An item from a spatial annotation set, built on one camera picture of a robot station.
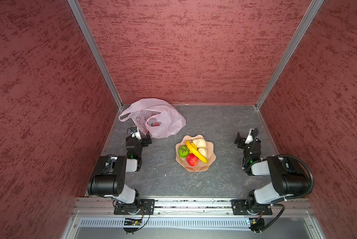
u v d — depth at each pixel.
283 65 0.95
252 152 0.69
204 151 0.87
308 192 0.43
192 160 0.85
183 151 0.85
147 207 0.75
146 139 0.85
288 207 0.77
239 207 0.74
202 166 0.86
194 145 0.91
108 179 0.44
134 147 0.70
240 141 0.83
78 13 0.73
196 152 0.85
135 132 0.79
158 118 0.93
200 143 0.90
